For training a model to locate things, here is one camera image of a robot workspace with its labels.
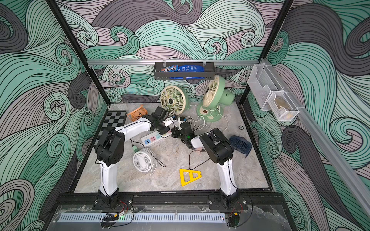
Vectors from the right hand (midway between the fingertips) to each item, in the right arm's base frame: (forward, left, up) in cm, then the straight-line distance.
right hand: (172, 129), depth 100 cm
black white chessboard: (+9, +44, +2) cm, 45 cm away
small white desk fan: (-26, +14, +8) cm, 30 cm away
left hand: (+1, +4, +5) cm, 6 cm away
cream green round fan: (+21, -2, +10) cm, 23 cm away
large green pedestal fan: (+7, -28, +25) cm, 38 cm away
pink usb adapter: (-22, -16, +13) cm, 30 cm away
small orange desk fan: (+11, +26, +5) cm, 29 cm away
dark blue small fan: (-17, -41, +9) cm, 45 cm away
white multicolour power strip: (-7, +13, +1) cm, 15 cm away
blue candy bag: (+26, -9, +33) cm, 43 cm away
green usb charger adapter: (-16, +22, +3) cm, 28 cm away
